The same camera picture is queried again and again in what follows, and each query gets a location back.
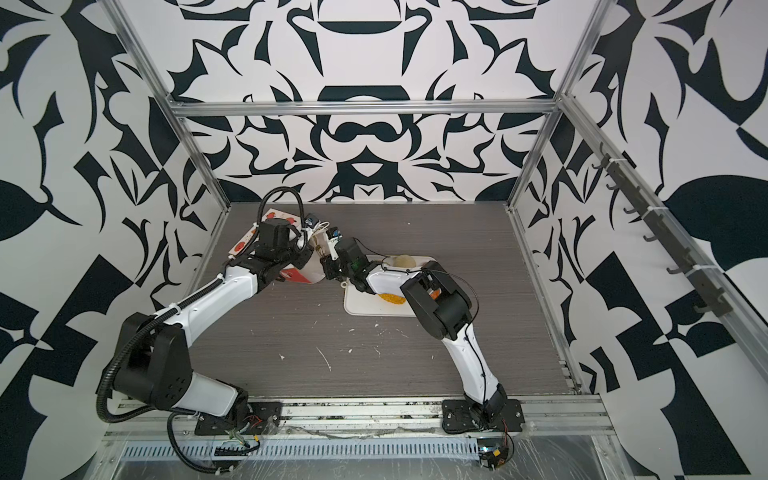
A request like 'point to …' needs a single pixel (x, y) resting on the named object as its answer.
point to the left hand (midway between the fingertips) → (303, 232)
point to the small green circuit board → (491, 452)
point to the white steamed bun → (404, 261)
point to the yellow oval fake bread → (392, 298)
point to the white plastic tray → (358, 303)
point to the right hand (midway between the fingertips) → (322, 257)
